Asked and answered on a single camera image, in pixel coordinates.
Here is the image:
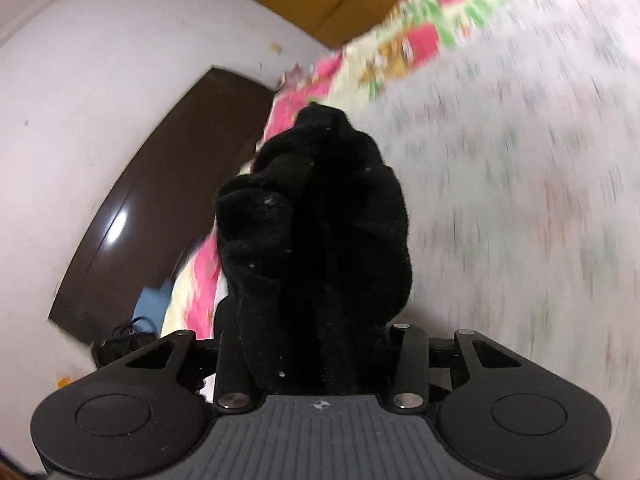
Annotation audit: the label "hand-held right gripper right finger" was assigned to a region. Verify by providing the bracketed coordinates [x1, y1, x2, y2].
[389, 323, 522, 410]

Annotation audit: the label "floral printed blanket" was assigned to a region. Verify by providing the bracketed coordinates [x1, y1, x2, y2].
[160, 0, 640, 480]

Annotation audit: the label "black bag with cables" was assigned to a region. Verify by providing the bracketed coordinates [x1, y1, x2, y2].
[91, 316, 157, 367]

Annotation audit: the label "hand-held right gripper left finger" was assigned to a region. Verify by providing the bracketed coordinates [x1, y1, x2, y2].
[124, 327, 262, 412]

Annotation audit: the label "dark brown wooden headboard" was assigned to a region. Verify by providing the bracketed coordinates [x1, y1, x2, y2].
[47, 66, 282, 347]

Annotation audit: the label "black pants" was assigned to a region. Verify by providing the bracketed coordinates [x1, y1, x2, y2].
[212, 101, 415, 397]

